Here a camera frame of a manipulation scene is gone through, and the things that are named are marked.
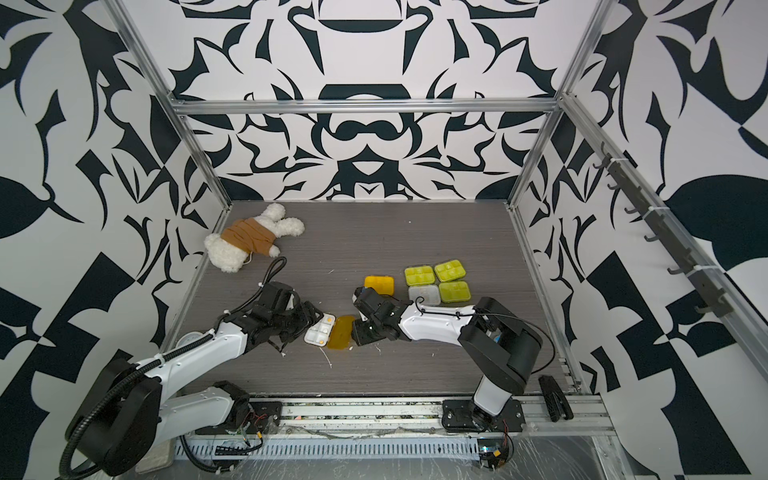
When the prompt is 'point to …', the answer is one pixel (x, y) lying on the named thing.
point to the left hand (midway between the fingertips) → (317, 314)
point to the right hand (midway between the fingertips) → (353, 330)
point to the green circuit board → (494, 453)
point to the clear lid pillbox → (430, 294)
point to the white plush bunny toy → (230, 250)
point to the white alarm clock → (188, 338)
